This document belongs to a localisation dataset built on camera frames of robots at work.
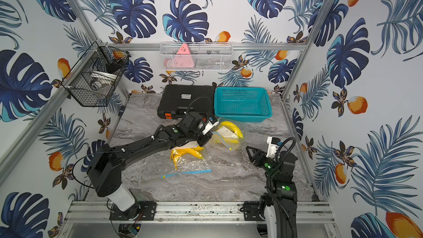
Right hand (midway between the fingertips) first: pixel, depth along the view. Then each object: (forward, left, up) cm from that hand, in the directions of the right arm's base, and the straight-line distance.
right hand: (250, 148), depth 77 cm
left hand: (+9, +18, +1) cm, 21 cm away
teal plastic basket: (+43, -3, -16) cm, 46 cm away
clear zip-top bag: (+12, +9, -7) cm, 16 cm away
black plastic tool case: (+40, +43, -10) cm, 59 cm away
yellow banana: (+18, +8, -7) cm, 21 cm away
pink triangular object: (+43, +34, +20) cm, 59 cm away
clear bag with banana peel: (0, +31, -16) cm, 35 cm away
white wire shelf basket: (+54, +28, +16) cm, 63 cm away
